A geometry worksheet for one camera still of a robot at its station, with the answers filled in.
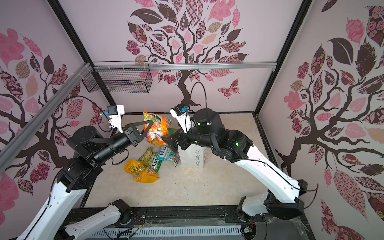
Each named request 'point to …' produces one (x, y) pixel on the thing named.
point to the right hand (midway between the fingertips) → (172, 128)
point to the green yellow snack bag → (150, 159)
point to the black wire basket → (120, 77)
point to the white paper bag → (193, 156)
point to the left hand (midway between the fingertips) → (153, 126)
